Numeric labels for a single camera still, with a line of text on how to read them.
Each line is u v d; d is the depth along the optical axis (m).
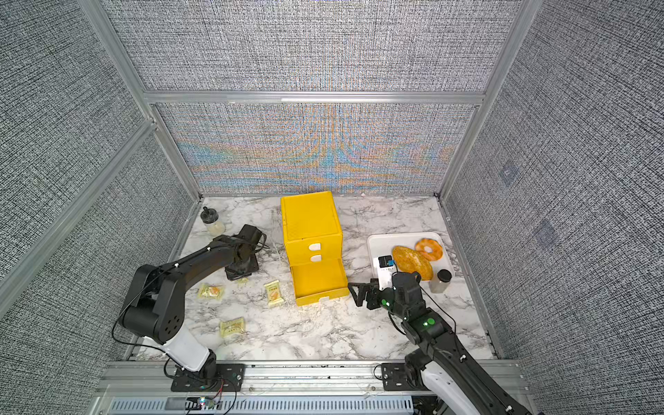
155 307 0.46
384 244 1.06
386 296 0.69
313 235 0.79
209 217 0.99
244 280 0.91
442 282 0.84
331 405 0.70
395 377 0.73
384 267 0.69
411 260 0.92
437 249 1.00
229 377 0.73
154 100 0.88
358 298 0.70
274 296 0.88
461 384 0.48
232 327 0.81
